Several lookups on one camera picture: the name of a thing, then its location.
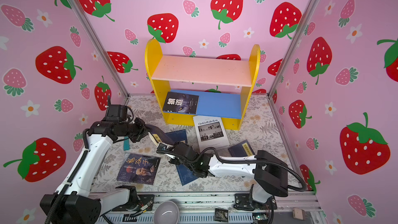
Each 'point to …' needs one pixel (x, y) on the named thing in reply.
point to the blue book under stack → (178, 136)
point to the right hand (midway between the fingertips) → (167, 144)
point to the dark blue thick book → (158, 136)
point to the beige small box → (299, 213)
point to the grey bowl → (167, 212)
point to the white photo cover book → (211, 132)
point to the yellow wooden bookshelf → (231, 107)
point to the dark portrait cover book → (139, 169)
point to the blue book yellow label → (185, 174)
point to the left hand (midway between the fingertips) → (154, 127)
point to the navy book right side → (243, 149)
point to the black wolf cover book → (181, 103)
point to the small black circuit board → (221, 214)
